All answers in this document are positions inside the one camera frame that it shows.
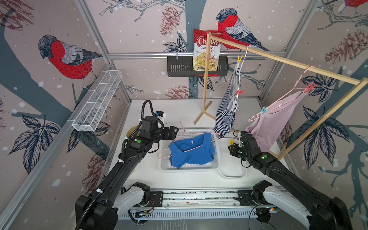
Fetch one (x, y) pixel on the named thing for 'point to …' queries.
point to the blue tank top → (201, 155)
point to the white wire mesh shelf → (88, 118)
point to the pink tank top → (265, 128)
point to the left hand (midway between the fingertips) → (174, 126)
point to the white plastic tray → (230, 166)
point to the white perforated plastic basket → (165, 165)
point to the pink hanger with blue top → (183, 133)
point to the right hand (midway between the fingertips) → (228, 146)
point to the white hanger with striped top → (235, 82)
